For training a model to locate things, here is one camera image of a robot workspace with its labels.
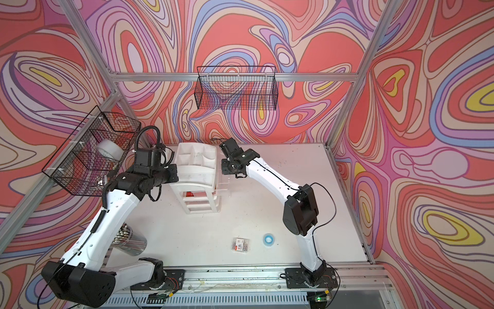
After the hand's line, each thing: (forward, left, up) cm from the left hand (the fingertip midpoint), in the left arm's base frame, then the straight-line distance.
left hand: (178, 170), depth 77 cm
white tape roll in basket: (+4, +25, +8) cm, 27 cm away
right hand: (+6, -20, -9) cm, 22 cm away
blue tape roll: (-20, -37, -24) cm, 48 cm away
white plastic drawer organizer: (+7, -5, -5) cm, 10 cm away
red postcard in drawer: (-6, -3, -9) cm, 11 cm away
